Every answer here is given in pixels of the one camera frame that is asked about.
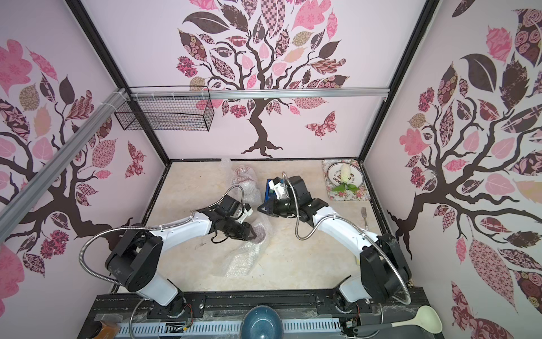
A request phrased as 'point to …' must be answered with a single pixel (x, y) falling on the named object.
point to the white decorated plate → (356, 174)
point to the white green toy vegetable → (345, 174)
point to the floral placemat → (333, 195)
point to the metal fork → (364, 215)
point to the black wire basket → (170, 108)
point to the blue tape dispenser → (270, 195)
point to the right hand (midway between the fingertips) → (259, 206)
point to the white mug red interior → (260, 232)
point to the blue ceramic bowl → (261, 322)
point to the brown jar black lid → (99, 330)
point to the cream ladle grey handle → (425, 318)
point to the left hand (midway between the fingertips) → (252, 240)
